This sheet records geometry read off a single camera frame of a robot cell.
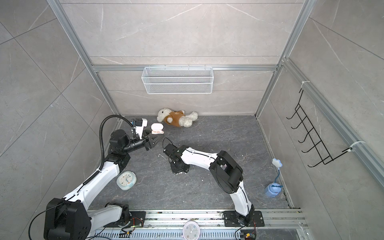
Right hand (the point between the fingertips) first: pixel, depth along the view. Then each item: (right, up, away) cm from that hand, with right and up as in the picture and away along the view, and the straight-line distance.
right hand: (178, 168), depth 90 cm
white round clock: (+9, -23, -21) cm, 33 cm away
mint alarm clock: (-29, -5, -6) cm, 30 cm away
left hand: (-6, +23, -18) cm, 30 cm away
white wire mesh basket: (-2, +58, +11) cm, 59 cm away
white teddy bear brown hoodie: (-1, +32, +15) cm, 35 cm away
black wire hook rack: (+65, +17, -26) cm, 72 cm away
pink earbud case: (-8, +25, -20) cm, 33 cm away
